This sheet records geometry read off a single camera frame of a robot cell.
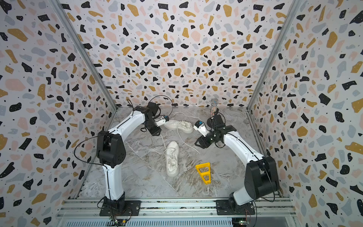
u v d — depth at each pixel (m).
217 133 0.63
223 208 0.73
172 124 1.06
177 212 0.73
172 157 0.86
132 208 0.73
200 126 0.76
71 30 0.77
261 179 0.43
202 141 0.75
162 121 0.88
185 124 1.06
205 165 0.90
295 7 0.71
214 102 0.88
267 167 0.44
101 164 0.56
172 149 0.94
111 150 0.53
